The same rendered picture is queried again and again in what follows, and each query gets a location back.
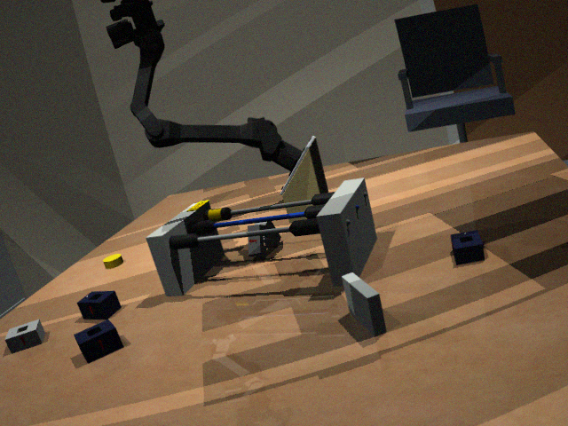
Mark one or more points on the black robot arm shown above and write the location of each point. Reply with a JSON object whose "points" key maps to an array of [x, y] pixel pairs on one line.
{"points": [[257, 133]]}

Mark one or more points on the yellow short cylinder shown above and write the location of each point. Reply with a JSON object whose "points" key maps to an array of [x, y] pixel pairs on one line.
{"points": [[112, 261]]}

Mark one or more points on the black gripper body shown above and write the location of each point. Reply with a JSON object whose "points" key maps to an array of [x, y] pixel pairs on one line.
{"points": [[146, 10]]}

